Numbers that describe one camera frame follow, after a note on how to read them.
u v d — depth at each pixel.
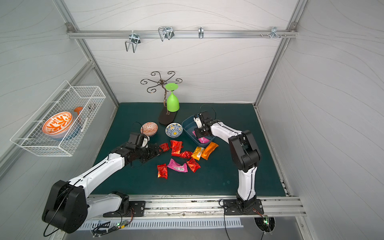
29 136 0.56
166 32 0.76
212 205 0.75
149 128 1.03
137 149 0.71
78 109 0.74
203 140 0.96
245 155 0.51
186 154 0.90
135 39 0.78
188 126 1.05
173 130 1.04
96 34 0.78
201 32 0.75
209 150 0.93
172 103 0.91
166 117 1.14
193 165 0.86
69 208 0.40
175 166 0.85
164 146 0.95
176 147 0.93
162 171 0.84
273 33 0.77
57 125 0.63
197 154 0.88
